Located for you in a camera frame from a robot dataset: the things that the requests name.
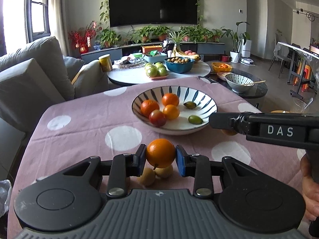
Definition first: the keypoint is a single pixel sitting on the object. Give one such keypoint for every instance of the round orange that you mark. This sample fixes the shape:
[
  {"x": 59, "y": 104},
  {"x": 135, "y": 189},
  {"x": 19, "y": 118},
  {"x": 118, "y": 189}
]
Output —
[{"x": 170, "y": 99}]

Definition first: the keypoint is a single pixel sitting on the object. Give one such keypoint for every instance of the small red fruit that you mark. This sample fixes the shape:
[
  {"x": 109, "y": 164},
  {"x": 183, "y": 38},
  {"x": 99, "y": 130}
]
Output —
[{"x": 157, "y": 117}]

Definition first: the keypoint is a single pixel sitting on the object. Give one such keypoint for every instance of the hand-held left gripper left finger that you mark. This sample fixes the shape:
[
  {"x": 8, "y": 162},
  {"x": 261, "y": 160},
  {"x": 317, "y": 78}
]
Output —
[{"x": 141, "y": 160}]

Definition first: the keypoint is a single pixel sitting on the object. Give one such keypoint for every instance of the white plant pot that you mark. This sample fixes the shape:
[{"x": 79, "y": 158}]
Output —
[{"x": 234, "y": 56}]

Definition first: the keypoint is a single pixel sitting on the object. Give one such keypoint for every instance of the bunch of bananas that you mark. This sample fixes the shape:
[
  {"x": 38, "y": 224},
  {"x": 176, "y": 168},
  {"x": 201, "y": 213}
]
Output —
[{"x": 182, "y": 53}]

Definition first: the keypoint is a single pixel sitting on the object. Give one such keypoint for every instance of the green packet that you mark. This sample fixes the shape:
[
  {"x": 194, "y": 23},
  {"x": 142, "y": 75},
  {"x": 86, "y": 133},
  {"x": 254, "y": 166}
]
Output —
[{"x": 152, "y": 53}]

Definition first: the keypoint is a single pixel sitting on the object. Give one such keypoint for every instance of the wall mounted television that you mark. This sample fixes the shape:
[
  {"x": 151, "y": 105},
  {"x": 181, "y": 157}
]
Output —
[{"x": 153, "y": 3}]

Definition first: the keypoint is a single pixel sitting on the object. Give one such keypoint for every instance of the beige curtain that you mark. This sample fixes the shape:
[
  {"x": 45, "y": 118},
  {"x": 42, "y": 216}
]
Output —
[{"x": 57, "y": 12}]

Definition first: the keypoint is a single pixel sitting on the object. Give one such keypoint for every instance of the grey sofa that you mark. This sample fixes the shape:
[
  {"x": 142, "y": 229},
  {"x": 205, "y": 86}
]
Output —
[{"x": 32, "y": 79}]

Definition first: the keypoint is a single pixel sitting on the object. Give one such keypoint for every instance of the grey cushion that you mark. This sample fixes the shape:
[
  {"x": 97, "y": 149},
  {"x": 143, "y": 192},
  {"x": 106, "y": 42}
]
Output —
[{"x": 73, "y": 66}]

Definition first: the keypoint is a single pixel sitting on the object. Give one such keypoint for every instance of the blue and white vase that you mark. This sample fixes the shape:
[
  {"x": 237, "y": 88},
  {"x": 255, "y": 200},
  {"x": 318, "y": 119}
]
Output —
[{"x": 97, "y": 46}]

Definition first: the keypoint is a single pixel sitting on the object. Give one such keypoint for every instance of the orange basket of tangerines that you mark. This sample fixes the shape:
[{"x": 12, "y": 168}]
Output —
[{"x": 221, "y": 67}]

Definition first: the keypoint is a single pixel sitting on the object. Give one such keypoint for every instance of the clear plastic bag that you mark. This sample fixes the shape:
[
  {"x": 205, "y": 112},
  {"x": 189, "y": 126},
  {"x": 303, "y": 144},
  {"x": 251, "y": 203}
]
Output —
[{"x": 5, "y": 194}]

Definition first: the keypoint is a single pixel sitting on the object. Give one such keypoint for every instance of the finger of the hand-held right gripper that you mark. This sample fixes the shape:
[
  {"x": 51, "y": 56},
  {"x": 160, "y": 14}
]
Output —
[{"x": 224, "y": 120}]

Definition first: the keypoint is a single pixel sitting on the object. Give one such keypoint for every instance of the clear glass vessel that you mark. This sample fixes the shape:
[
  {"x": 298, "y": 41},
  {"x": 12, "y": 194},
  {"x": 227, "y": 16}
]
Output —
[{"x": 300, "y": 104}]

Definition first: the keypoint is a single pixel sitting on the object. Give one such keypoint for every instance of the grey dining chair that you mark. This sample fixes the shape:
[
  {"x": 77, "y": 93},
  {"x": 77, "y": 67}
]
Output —
[{"x": 278, "y": 59}]

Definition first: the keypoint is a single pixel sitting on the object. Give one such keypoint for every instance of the red flower decoration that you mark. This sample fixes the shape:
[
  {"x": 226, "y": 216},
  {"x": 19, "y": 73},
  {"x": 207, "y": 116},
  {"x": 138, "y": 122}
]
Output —
[{"x": 82, "y": 37}]

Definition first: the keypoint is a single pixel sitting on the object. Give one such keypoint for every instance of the dark round table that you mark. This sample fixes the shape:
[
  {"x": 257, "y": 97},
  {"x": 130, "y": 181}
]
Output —
[{"x": 259, "y": 89}]

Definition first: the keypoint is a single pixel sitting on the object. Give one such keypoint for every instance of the glass dish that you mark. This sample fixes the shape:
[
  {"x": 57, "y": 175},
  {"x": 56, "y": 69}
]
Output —
[{"x": 127, "y": 62}]

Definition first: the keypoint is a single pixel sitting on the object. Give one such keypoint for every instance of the tall leafy plant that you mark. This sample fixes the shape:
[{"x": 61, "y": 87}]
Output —
[{"x": 238, "y": 34}]

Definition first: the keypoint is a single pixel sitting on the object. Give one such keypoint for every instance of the person's right hand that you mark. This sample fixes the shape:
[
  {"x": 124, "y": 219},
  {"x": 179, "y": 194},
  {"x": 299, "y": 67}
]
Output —
[{"x": 310, "y": 191}]

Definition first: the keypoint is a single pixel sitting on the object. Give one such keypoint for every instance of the light blue container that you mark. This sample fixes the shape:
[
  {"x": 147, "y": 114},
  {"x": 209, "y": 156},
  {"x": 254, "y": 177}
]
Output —
[{"x": 155, "y": 57}]

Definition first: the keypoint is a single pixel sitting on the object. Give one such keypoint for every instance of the yellow stool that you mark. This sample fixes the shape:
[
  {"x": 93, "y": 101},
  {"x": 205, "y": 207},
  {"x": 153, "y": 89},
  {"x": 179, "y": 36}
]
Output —
[{"x": 279, "y": 111}]

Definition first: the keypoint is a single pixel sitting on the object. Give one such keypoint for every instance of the orange box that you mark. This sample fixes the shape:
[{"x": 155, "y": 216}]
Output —
[{"x": 152, "y": 47}]

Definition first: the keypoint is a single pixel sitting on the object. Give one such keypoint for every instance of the small striped bowl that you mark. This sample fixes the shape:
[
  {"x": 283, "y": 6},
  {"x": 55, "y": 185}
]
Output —
[{"x": 239, "y": 86}]

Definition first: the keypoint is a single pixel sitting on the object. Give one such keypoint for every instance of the light pillow with yellow trim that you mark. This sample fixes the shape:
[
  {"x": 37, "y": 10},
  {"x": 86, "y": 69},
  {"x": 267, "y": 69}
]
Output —
[{"x": 88, "y": 79}]

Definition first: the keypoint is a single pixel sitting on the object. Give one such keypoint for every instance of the olive green fruit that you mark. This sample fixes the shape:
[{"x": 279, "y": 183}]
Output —
[
  {"x": 190, "y": 104},
  {"x": 195, "y": 119}
]

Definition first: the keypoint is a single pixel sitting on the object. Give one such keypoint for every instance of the pink peach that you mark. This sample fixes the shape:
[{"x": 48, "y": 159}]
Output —
[{"x": 190, "y": 52}]

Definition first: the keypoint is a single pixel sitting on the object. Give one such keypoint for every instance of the wooden spoon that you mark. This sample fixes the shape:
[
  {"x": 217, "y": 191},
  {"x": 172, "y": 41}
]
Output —
[{"x": 258, "y": 82}]

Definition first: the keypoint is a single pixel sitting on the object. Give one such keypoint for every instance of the yellowish orange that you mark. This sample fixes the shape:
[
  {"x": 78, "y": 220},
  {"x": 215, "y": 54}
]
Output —
[{"x": 171, "y": 111}]

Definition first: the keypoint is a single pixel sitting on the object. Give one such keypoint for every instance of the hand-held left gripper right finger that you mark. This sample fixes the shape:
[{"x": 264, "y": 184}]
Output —
[{"x": 180, "y": 163}]

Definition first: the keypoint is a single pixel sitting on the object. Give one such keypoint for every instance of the green apple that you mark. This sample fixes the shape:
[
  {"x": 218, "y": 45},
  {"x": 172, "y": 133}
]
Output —
[
  {"x": 162, "y": 71},
  {"x": 159, "y": 65},
  {"x": 151, "y": 72},
  {"x": 149, "y": 65}
]

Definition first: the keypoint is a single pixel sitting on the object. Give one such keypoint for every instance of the black track light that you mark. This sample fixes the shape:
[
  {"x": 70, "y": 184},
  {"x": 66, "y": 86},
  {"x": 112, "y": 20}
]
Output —
[{"x": 302, "y": 13}]

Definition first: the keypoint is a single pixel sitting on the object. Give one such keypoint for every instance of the pile of brown longans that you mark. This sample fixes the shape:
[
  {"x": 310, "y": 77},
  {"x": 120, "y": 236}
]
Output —
[{"x": 179, "y": 60}]

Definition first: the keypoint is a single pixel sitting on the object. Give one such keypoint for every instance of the pink dish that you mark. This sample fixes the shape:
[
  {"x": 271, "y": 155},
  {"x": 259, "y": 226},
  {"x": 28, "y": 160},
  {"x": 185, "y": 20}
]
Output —
[{"x": 220, "y": 76}]

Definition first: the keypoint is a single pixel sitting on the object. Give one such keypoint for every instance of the spider plant in vase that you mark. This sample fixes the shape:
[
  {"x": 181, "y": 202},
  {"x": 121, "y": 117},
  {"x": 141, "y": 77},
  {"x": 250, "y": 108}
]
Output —
[{"x": 177, "y": 38}]

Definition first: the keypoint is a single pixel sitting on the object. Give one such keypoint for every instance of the red plant pot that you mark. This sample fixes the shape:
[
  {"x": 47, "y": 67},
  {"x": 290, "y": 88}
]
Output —
[{"x": 225, "y": 59}]

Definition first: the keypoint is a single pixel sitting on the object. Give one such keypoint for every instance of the blue bowl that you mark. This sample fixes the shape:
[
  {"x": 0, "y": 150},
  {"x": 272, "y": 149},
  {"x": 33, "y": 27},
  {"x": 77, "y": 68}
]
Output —
[{"x": 179, "y": 67}]

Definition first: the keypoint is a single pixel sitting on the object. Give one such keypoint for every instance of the pink polka dot tablecloth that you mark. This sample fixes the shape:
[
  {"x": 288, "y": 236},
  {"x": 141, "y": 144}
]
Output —
[{"x": 87, "y": 134}]

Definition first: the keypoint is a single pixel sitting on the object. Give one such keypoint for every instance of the dining table with plastic cover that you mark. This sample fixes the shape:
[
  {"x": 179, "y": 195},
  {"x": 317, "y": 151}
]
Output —
[{"x": 299, "y": 52}]

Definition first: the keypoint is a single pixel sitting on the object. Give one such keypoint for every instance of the round white table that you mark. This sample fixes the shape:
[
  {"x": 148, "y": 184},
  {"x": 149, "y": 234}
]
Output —
[{"x": 129, "y": 76}]

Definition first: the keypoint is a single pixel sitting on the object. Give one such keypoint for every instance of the yellow brown fruit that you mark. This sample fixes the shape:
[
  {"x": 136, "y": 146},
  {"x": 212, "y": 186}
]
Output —
[
  {"x": 147, "y": 176},
  {"x": 164, "y": 172}
]

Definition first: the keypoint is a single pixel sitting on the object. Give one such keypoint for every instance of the narrow dark framed window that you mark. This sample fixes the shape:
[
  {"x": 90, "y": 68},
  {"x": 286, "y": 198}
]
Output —
[{"x": 37, "y": 12}]

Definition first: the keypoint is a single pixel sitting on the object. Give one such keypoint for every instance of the grey television console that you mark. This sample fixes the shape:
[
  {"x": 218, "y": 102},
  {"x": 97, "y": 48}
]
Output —
[{"x": 112, "y": 54}]

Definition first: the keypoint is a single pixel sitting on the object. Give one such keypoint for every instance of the dark orange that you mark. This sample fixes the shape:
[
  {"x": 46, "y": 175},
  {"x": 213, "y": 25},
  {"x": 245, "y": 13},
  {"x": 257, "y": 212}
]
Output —
[{"x": 149, "y": 107}]

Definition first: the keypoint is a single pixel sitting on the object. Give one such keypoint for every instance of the striped white ceramic bowl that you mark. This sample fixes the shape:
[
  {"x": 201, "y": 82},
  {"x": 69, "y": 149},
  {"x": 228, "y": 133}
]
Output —
[{"x": 174, "y": 127}]

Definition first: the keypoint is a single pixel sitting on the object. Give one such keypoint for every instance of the stack of colourful stools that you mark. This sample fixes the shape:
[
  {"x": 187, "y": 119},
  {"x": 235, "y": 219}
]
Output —
[{"x": 304, "y": 76}]

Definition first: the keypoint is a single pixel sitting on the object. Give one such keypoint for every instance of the potted green plant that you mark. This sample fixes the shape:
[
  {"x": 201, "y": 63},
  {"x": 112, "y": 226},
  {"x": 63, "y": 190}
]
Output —
[
  {"x": 187, "y": 32},
  {"x": 202, "y": 33},
  {"x": 145, "y": 32},
  {"x": 107, "y": 37},
  {"x": 216, "y": 34}
]

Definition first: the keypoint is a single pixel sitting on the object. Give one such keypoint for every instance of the small orange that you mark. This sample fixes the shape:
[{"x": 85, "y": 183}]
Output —
[{"x": 160, "y": 153}]

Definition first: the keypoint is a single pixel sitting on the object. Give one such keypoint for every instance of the yellow canister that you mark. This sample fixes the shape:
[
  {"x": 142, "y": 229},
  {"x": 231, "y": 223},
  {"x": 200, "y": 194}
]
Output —
[{"x": 105, "y": 63}]

